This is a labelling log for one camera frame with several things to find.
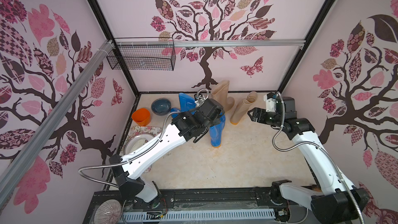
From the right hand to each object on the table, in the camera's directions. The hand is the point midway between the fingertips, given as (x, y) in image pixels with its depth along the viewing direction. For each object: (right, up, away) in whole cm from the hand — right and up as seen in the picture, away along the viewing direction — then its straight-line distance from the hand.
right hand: (255, 111), depth 76 cm
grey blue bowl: (-57, +3, +31) cm, 65 cm away
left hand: (-21, -2, -6) cm, 23 cm away
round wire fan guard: (-69, -46, -7) cm, 84 cm away
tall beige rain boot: (-17, +10, +10) cm, 22 cm away
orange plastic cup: (-71, -5, +33) cm, 78 cm away
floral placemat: (-72, -13, +21) cm, 77 cm away
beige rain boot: (-4, +2, +7) cm, 8 cm away
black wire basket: (-64, +36, +19) cm, 76 cm away
